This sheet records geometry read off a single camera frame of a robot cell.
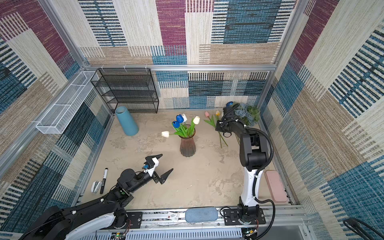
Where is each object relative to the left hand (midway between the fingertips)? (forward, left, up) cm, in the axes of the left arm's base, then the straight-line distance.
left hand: (166, 160), depth 76 cm
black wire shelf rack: (+55, +30, +3) cm, 63 cm away
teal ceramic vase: (+29, +28, -5) cm, 41 cm away
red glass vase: (+17, -10, -16) cm, 26 cm away
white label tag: (-22, -3, -16) cm, 27 cm away
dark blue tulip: (+15, -7, +13) cm, 21 cm away
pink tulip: (+37, -27, -16) cm, 49 cm away
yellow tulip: (+44, -32, -13) cm, 56 cm away
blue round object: (+54, -43, -12) cm, 70 cm away
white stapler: (-7, +40, -16) cm, 43 cm away
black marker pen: (-1, +37, -16) cm, 41 cm away
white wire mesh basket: (+15, +50, +16) cm, 55 cm away
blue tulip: (+14, -6, +6) cm, 16 cm away
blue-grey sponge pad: (-22, -17, -14) cm, 31 cm away
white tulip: (+11, 0, +7) cm, 13 cm away
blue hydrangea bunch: (+36, -52, -7) cm, 64 cm away
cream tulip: (+15, -13, +5) cm, 20 cm away
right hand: (+28, -31, -11) cm, 44 cm away
